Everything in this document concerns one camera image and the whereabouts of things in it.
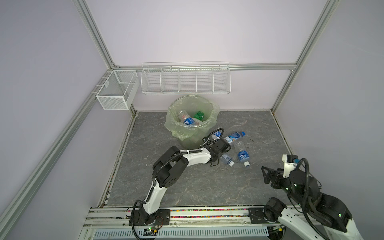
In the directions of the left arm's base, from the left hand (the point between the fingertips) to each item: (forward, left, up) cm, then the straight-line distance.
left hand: (222, 152), depth 94 cm
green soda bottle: (+21, +13, +13) cm, 28 cm away
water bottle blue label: (+15, +22, +17) cm, 32 cm away
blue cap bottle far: (+7, -6, +3) cm, 10 cm away
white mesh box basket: (+40, +67, +20) cm, 81 cm away
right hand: (-21, -16, +20) cm, 33 cm away
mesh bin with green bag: (+1, +20, +17) cm, 26 cm away
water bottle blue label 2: (-4, -12, +3) cm, 13 cm away
